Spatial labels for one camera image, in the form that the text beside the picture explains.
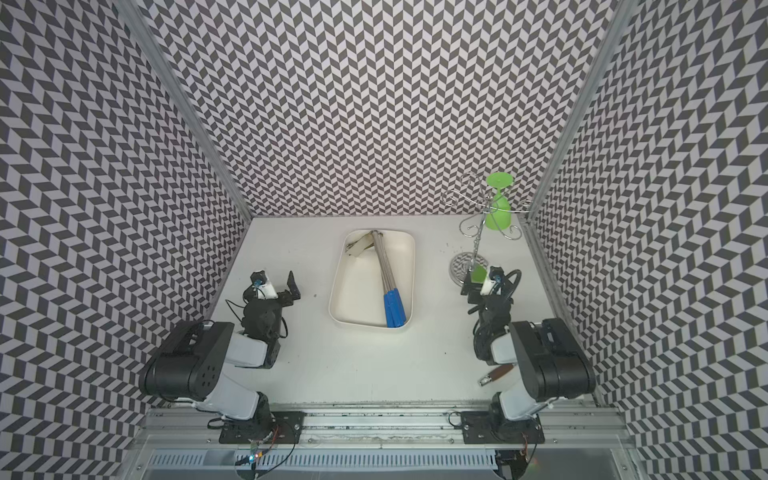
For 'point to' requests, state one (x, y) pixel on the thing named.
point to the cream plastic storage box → (356, 297)
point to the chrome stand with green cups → (487, 193)
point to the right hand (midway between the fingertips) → (484, 275)
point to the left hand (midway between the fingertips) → (277, 276)
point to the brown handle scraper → (497, 373)
